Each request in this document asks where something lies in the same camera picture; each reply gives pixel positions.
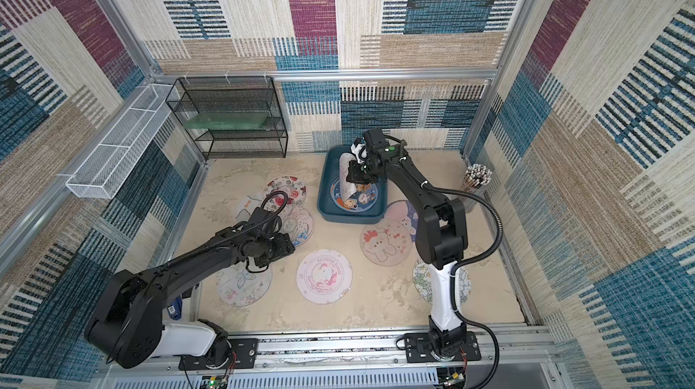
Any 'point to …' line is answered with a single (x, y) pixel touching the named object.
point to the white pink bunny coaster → (347, 188)
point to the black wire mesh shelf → (235, 94)
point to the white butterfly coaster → (240, 287)
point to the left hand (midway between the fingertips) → (290, 251)
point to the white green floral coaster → (423, 281)
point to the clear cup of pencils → (476, 177)
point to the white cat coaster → (246, 204)
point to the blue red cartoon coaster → (365, 197)
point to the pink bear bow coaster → (386, 241)
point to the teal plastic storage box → (328, 171)
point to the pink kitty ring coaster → (324, 277)
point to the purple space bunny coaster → (402, 209)
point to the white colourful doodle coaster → (298, 222)
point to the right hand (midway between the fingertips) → (352, 181)
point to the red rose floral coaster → (294, 187)
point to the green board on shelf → (227, 120)
